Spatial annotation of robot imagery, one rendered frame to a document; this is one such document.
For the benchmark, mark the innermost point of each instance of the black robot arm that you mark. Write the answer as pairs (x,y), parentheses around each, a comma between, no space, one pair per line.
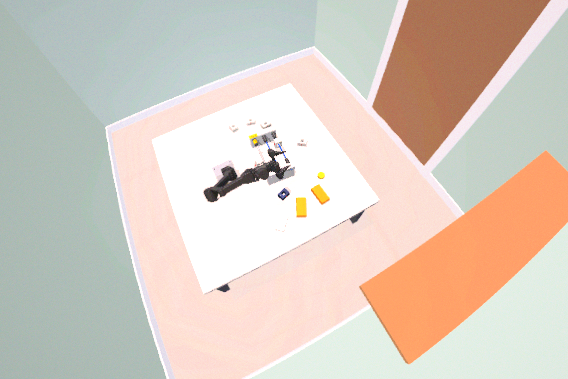
(250,175)

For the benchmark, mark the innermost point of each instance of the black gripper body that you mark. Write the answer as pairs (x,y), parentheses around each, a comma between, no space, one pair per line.
(271,153)

